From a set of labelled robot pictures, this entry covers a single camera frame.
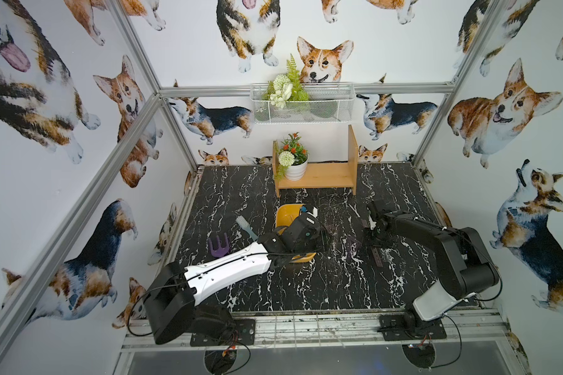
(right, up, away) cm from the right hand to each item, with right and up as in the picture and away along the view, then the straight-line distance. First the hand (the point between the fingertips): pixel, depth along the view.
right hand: (375, 238), depth 93 cm
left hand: (-21, +6, -16) cm, 27 cm away
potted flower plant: (-33, +32, +1) cm, 46 cm away
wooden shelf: (-20, +26, +14) cm, 35 cm away
